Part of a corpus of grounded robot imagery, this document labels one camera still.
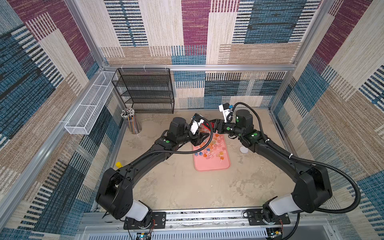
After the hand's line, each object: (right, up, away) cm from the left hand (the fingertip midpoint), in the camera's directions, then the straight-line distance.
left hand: (205, 131), depth 78 cm
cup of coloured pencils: (-46, +4, +21) cm, 50 cm away
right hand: (+2, +3, -1) cm, 4 cm away
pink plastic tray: (+7, -17, +16) cm, 24 cm away
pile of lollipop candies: (+8, -12, +21) cm, 26 cm away
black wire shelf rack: (-39, +28, +32) cm, 58 cm away
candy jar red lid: (+1, +3, -6) cm, 6 cm away
